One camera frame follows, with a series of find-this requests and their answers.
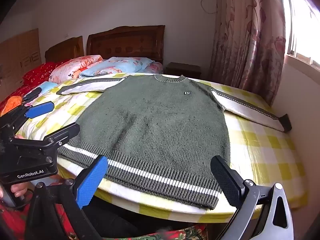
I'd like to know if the red patterned quilt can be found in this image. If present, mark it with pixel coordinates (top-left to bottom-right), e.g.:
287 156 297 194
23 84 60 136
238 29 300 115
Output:
22 60 68 85

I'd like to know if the bed with checked sheet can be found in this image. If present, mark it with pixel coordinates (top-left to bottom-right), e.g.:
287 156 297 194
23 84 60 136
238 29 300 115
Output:
0 71 308 223

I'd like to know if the blue floral pillow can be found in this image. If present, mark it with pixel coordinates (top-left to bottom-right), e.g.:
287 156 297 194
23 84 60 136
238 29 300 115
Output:
79 57 154 77

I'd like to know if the window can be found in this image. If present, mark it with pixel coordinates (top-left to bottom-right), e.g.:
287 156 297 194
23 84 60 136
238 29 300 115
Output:
280 0 320 70

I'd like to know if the person's left hand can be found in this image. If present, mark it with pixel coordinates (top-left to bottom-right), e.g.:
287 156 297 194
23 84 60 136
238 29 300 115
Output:
0 180 29 202

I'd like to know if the large wooden headboard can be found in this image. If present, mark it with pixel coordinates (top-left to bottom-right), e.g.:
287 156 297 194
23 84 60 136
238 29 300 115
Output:
86 25 166 65

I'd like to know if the light blue cloth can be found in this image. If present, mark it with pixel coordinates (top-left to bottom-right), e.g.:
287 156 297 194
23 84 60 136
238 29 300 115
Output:
39 81 59 93

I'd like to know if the floral curtain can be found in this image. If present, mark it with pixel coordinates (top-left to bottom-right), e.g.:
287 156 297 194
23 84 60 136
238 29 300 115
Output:
209 0 288 105

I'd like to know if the flat cardboard box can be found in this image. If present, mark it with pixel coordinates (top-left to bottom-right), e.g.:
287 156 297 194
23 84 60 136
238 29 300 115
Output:
0 28 42 100

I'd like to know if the person's floral clothing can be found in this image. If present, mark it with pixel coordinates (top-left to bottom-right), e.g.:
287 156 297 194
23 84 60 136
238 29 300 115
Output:
0 175 208 240

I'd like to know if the pink floral pillow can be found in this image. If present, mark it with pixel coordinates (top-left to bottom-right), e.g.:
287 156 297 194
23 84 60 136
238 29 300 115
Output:
49 54 104 83
141 61 164 74

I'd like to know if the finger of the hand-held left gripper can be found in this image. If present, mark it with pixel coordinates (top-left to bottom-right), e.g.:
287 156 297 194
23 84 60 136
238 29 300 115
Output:
14 122 81 161
0 88 55 137

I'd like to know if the small wooden headboard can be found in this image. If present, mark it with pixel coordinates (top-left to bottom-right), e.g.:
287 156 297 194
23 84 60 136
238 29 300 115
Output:
44 35 85 63

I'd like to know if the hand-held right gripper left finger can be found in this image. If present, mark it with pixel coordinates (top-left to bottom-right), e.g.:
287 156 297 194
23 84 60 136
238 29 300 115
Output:
24 155 109 240

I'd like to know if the orange red cloth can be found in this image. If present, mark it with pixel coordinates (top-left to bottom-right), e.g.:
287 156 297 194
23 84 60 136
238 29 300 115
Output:
0 84 33 117

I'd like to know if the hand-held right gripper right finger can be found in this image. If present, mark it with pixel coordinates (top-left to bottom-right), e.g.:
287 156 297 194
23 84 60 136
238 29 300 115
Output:
210 155 294 240

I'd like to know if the green knit sweater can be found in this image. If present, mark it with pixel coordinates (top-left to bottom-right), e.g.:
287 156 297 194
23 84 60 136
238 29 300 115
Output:
56 74 292 210

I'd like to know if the dark wooden nightstand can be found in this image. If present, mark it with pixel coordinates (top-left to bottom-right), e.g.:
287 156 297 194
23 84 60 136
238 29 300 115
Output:
165 62 202 79

